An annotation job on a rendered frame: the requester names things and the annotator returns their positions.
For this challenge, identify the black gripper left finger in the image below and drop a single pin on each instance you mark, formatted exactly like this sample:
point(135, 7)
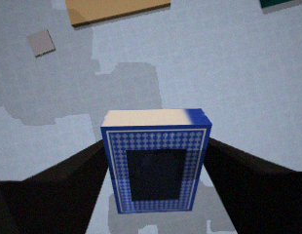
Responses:
point(59, 200)

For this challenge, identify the grey square tile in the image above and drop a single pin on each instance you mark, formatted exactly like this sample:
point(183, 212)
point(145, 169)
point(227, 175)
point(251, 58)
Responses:
point(40, 43)

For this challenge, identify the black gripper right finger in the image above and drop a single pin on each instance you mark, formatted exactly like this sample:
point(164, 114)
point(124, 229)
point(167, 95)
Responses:
point(259, 196)

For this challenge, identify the green flat rectangular block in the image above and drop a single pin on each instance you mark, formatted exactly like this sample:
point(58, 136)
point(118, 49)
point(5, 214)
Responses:
point(268, 3)

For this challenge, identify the tan flat board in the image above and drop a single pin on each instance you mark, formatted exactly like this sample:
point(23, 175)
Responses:
point(85, 12)

